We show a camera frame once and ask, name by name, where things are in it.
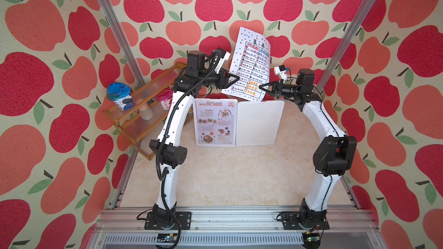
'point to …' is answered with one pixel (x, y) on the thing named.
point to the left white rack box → (216, 121)
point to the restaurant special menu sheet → (216, 120)
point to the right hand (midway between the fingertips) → (260, 90)
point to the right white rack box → (258, 123)
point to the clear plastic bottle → (145, 112)
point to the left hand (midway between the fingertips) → (237, 79)
